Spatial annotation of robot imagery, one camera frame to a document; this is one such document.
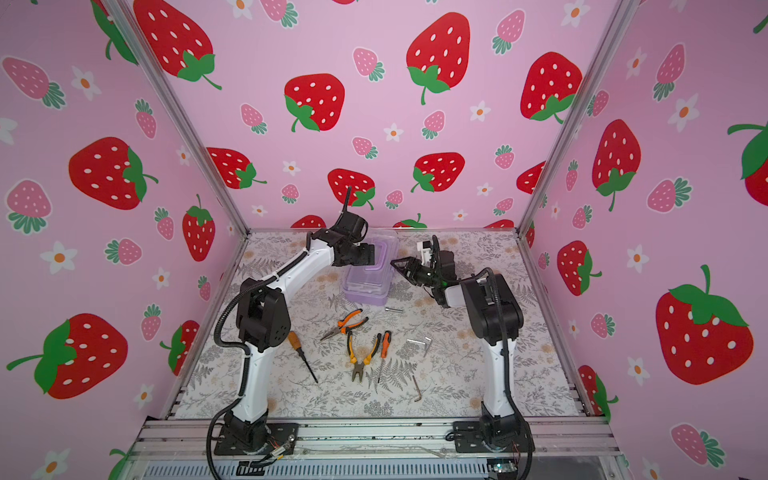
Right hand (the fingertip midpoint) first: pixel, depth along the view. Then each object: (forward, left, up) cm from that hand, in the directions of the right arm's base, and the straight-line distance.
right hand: (393, 266), depth 97 cm
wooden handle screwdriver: (-27, +26, -8) cm, 38 cm away
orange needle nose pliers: (-18, +14, -9) cm, 25 cm away
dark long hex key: (-32, -10, -11) cm, 36 cm away
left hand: (+2, +9, +2) cm, 10 cm away
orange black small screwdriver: (-25, -1, -9) cm, 27 cm away
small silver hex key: (-21, -12, -11) cm, 26 cm away
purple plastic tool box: (-7, +7, -2) cm, 10 cm away
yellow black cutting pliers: (-30, +6, -10) cm, 32 cm away
